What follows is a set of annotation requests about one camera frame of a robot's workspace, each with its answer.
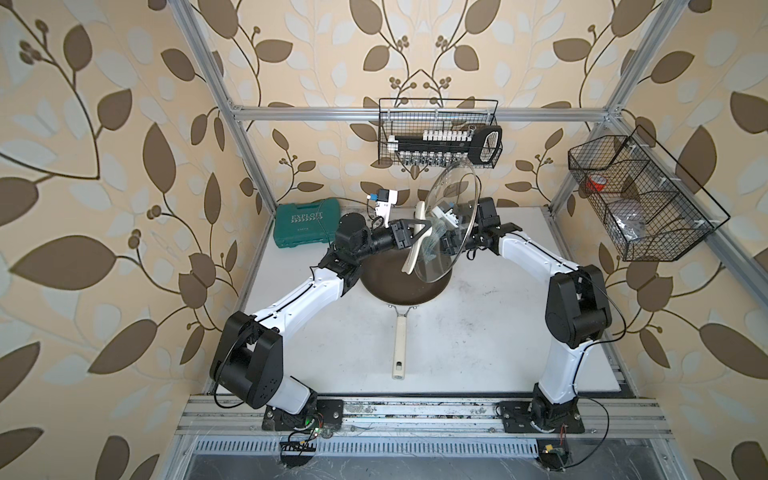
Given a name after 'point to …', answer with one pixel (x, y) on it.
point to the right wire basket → (656, 210)
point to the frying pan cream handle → (399, 347)
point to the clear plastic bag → (631, 225)
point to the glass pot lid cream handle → (421, 246)
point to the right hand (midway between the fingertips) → (423, 252)
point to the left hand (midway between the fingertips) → (423, 221)
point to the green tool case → (306, 222)
